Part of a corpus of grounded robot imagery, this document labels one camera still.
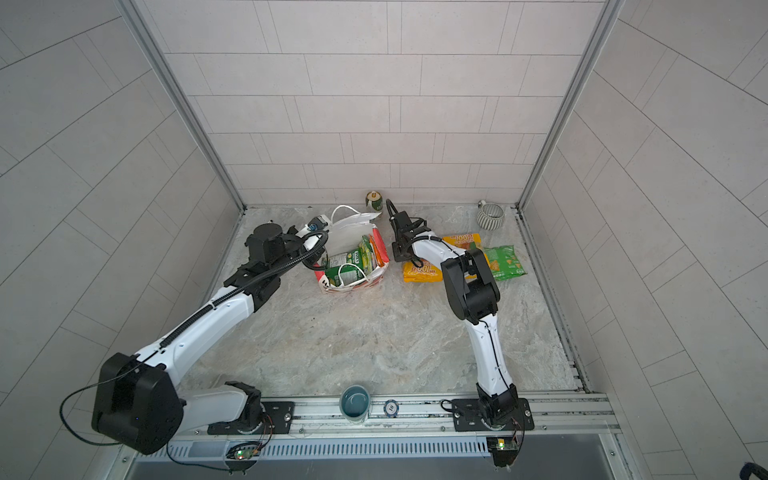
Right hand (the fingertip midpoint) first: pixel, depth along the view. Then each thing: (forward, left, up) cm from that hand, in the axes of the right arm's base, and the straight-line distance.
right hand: (405, 251), depth 104 cm
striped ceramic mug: (+13, -33, +2) cm, 36 cm away
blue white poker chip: (-48, +7, 0) cm, 48 cm away
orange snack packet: (-12, +8, +13) cm, 19 cm away
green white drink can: (+15, +9, +12) cm, 21 cm away
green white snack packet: (-9, +13, +11) cm, 19 cm away
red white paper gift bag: (-7, +12, +23) cm, 27 cm away
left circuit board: (-56, +40, +2) cm, 69 cm away
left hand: (-10, +20, +27) cm, 35 cm away
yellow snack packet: (-13, -6, +6) cm, 16 cm away
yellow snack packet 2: (-2, -20, +6) cm, 21 cm away
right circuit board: (-58, -19, -2) cm, 61 cm away
